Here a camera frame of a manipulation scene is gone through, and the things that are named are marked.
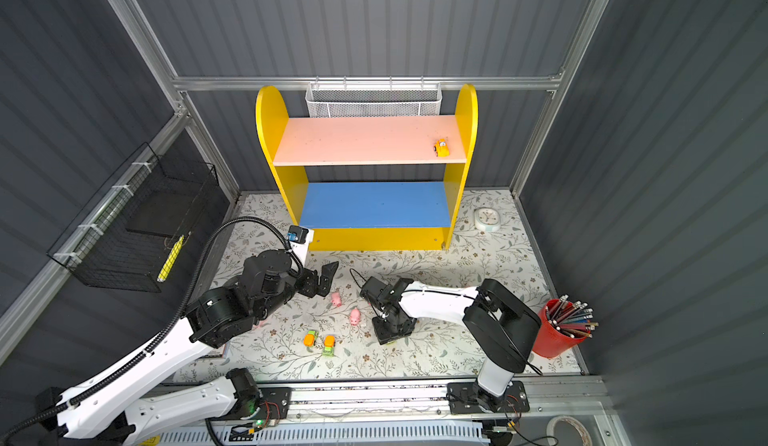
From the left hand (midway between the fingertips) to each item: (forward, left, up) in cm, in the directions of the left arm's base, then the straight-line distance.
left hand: (321, 258), depth 68 cm
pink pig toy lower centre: (-3, -6, -27) cm, 27 cm away
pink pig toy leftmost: (+2, 0, -25) cm, 25 cm away
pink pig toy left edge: (-17, +8, +6) cm, 20 cm away
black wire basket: (+10, +47, 0) cm, 48 cm away
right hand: (-10, -15, -28) cm, 34 cm away
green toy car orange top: (-12, +1, -26) cm, 29 cm away
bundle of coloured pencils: (-12, -61, -14) cm, 64 cm away
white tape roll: (-34, -52, -26) cm, 67 cm away
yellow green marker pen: (+2, +35, -1) cm, 35 cm away
